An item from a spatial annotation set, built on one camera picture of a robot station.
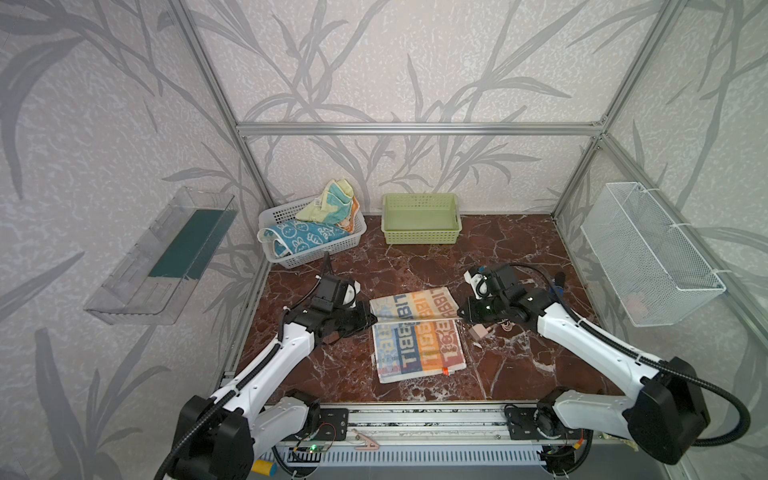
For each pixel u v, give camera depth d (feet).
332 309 2.07
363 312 2.36
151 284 2.10
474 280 2.47
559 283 3.19
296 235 3.24
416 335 2.92
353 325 2.37
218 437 1.29
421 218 3.87
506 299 2.02
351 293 2.58
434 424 2.47
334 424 2.38
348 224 3.78
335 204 3.65
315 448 2.33
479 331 2.86
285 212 3.67
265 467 2.17
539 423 2.18
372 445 2.32
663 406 1.29
